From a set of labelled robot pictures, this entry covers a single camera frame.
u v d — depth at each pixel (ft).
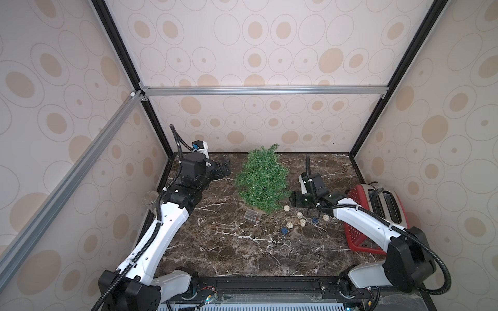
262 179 2.37
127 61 2.63
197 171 1.77
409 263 1.37
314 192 2.13
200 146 2.05
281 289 2.45
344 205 1.86
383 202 2.55
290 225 2.93
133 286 1.21
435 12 2.26
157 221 1.46
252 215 3.03
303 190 2.47
